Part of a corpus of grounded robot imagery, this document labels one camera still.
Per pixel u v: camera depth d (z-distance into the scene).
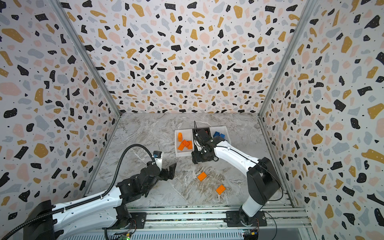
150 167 0.74
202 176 0.87
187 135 1.07
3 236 0.35
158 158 0.67
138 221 0.73
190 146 1.01
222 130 1.07
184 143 1.02
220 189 0.83
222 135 1.06
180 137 1.03
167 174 0.70
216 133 1.05
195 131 1.00
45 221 0.40
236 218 0.75
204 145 0.67
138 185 0.59
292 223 0.76
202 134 0.69
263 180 0.45
